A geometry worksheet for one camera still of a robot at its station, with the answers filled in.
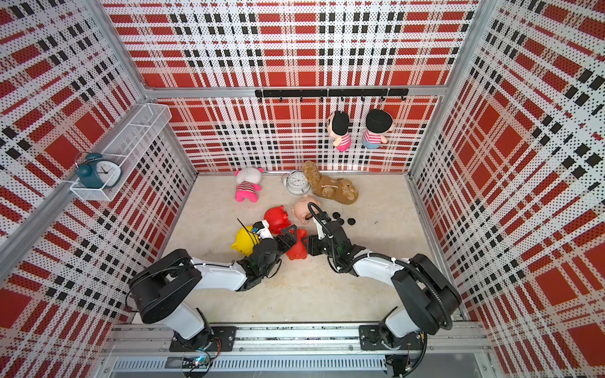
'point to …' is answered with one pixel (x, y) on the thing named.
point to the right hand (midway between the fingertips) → (310, 238)
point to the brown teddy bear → (339, 190)
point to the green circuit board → (196, 362)
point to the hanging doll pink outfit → (338, 125)
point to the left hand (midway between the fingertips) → (297, 230)
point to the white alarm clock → (296, 182)
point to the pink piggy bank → (302, 211)
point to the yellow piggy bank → (246, 239)
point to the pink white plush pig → (248, 179)
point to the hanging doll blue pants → (378, 123)
